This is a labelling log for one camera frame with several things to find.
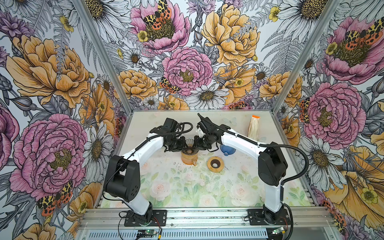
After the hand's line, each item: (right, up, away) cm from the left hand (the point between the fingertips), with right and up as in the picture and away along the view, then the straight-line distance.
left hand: (185, 151), depth 86 cm
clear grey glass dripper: (+2, 0, +3) cm, 4 cm away
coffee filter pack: (+45, +11, +16) cm, 48 cm away
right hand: (+5, 0, 0) cm, 5 cm away
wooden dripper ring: (+18, -9, +6) cm, 21 cm away
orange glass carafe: (+2, -3, -1) cm, 4 cm away
